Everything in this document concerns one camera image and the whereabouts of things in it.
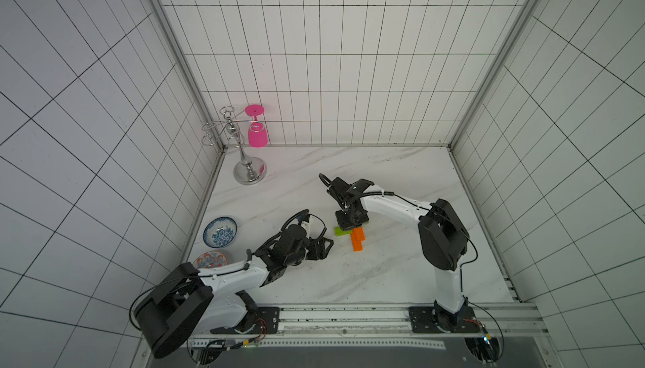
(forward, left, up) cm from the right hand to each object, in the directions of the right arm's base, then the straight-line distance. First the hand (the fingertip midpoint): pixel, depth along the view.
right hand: (348, 220), depth 91 cm
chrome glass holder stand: (+22, +45, -2) cm, 50 cm away
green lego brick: (-6, +3, +2) cm, 7 cm away
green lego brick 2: (-6, -6, +10) cm, 13 cm away
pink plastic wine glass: (+31, +39, +13) cm, 51 cm away
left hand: (-11, +9, 0) cm, 14 cm away
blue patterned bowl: (-7, +47, -1) cm, 48 cm away
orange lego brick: (-6, -3, -1) cm, 7 cm away
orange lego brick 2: (-3, -5, -1) cm, 6 cm away
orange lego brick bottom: (-9, -4, -3) cm, 10 cm away
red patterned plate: (-18, +46, 0) cm, 49 cm away
